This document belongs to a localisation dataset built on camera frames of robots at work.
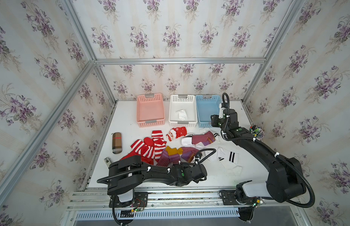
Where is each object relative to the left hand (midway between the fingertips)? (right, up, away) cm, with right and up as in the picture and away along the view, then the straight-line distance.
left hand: (200, 170), depth 80 cm
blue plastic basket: (+12, +40, +35) cm, 55 cm away
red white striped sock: (-29, +11, +10) cm, 32 cm away
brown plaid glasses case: (-54, +13, +13) cm, 57 cm away
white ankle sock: (-7, +15, +11) cm, 20 cm away
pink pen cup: (+38, +22, +8) cm, 45 cm away
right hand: (+11, +32, +6) cm, 35 cm away
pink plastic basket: (-36, +36, +35) cm, 62 cm away
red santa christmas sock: (-14, +20, +18) cm, 30 cm away
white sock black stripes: (+20, +4, +6) cm, 21 cm away
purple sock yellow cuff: (-18, +7, +6) cm, 20 cm away
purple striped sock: (-5, +8, +8) cm, 13 cm away
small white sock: (-9, +33, +27) cm, 43 cm away
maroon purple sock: (+7, +16, +14) cm, 23 cm away
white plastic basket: (-11, +44, +38) cm, 59 cm away
